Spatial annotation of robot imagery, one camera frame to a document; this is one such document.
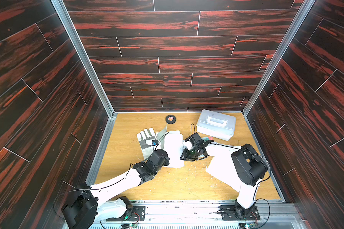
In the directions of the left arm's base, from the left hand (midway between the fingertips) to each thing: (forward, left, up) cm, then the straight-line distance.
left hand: (167, 154), depth 83 cm
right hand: (+4, -10, -11) cm, 16 cm away
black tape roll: (+38, 0, -11) cm, 40 cm away
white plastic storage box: (+24, -33, -1) cm, 41 cm away
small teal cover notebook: (+19, -28, -11) cm, 35 cm away
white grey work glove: (+19, +17, -11) cm, 28 cm away
